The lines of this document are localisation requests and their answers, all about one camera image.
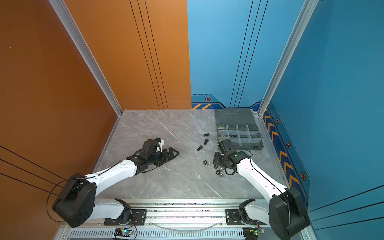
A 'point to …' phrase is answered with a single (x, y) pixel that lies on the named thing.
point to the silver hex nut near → (221, 175)
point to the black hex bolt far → (206, 134)
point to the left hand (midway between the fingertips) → (175, 154)
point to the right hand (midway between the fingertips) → (216, 160)
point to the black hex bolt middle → (206, 141)
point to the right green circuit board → (257, 231)
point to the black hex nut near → (218, 172)
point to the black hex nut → (205, 162)
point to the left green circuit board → (123, 232)
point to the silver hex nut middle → (209, 164)
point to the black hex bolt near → (200, 147)
